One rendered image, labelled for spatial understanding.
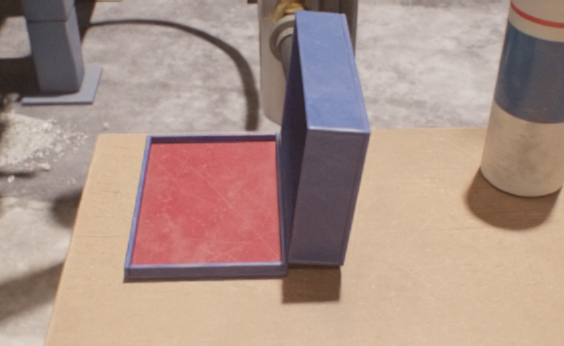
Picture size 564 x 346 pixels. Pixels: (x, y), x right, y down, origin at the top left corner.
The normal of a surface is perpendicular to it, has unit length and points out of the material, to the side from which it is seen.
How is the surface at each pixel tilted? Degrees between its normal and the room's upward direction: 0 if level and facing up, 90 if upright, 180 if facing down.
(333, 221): 90
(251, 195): 0
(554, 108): 90
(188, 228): 0
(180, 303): 0
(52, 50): 90
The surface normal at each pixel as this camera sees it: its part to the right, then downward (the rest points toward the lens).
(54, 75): 0.04, 0.60
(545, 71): -0.31, 0.57
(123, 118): 0.00, -0.80
